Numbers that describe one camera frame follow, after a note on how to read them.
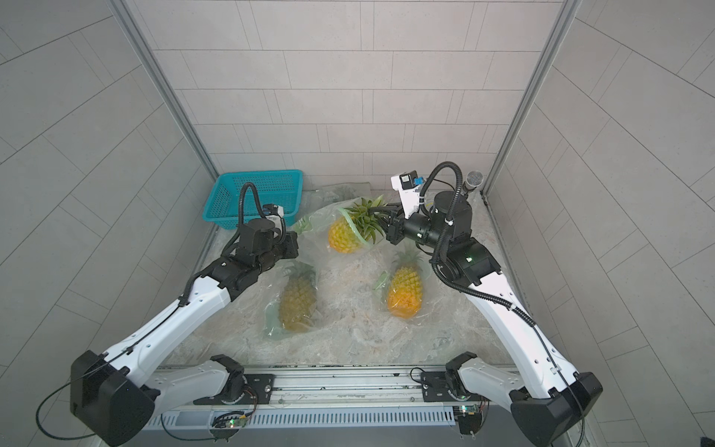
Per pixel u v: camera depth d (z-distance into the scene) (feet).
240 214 1.81
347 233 2.10
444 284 1.54
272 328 2.61
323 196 3.47
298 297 2.55
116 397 1.92
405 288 2.59
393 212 1.80
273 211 2.18
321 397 2.32
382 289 2.69
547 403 1.15
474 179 2.77
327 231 2.30
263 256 1.94
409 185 1.75
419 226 1.76
